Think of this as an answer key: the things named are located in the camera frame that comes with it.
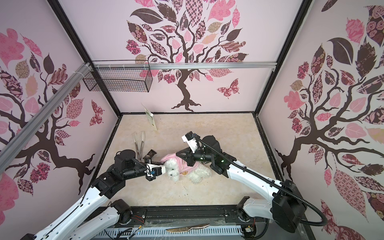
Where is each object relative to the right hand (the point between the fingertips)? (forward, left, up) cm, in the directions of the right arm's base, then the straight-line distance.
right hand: (178, 151), depth 71 cm
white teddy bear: (-5, -8, -18) cm, 21 cm away
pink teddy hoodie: (-5, -2, -3) cm, 6 cm away
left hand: (-5, +6, -3) cm, 8 cm away
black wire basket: (+51, +41, +11) cm, 66 cm away
